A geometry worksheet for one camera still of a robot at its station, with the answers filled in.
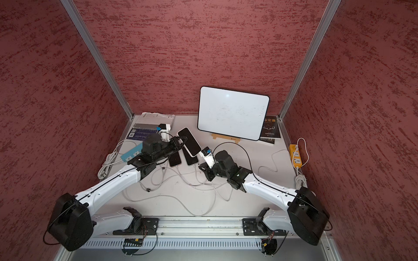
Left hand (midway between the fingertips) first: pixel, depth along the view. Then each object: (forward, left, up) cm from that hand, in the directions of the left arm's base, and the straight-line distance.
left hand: (187, 141), depth 79 cm
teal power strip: (+4, +36, -19) cm, 41 cm away
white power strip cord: (-12, -61, -19) cm, 65 cm away
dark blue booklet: (+20, +36, -20) cm, 46 cm away
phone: (0, -2, -3) cm, 4 cm away
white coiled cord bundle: (-7, +51, -23) cm, 56 cm away
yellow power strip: (+3, -63, -19) cm, 66 cm away
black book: (+24, -53, -21) cm, 62 cm away
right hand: (-11, -7, -10) cm, 16 cm away
